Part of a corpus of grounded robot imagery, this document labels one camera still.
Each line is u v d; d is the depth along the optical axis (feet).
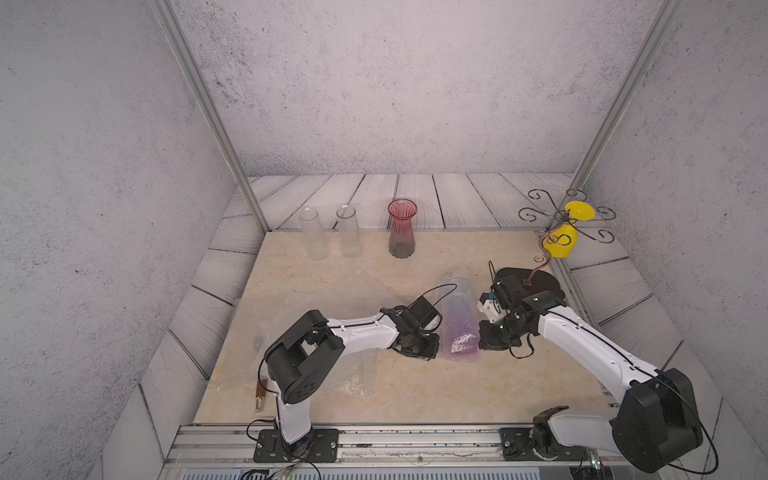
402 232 3.45
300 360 1.54
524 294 2.15
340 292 3.32
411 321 2.32
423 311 2.33
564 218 2.65
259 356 1.67
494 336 2.34
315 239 3.72
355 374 2.72
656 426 1.30
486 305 2.56
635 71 2.61
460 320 2.74
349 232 3.56
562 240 2.48
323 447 2.39
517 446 2.38
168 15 2.30
